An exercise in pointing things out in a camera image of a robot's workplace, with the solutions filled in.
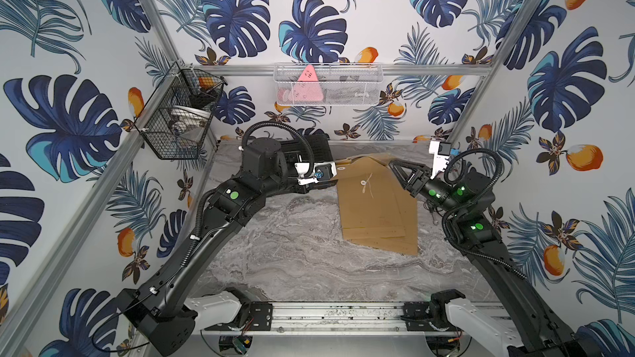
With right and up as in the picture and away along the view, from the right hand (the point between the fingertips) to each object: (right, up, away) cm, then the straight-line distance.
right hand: (392, 161), depth 65 cm
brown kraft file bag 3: (-3, 0, +3) cm, 4 cm away
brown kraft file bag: (+1, -17, +36) cm, 39 cm away
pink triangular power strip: (-23, +28, +25) cm, 44 cm away
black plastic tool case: (-19, +10, +51) cm, 56 cm away
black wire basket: (-67, +14, +18) cm, 71 cm away
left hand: (-19, +3, -2) cm, 19 cm away
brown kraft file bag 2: (+13, -30, +26) cm, 42 cm away
